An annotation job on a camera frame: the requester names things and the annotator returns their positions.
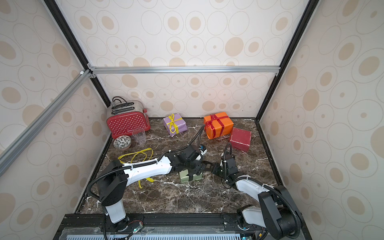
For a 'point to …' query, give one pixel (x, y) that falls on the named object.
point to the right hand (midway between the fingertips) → (217, 166)
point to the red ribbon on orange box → (213, 117)
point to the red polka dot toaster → (125, 116)
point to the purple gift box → (181, 123)
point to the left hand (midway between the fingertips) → (205, 165)
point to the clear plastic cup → (139, 136)
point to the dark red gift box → (240, 139)
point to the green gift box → (184, 178)
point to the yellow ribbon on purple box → (177, 130)
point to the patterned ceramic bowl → (122, 142)
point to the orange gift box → (218, 125)
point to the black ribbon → (190, 176)
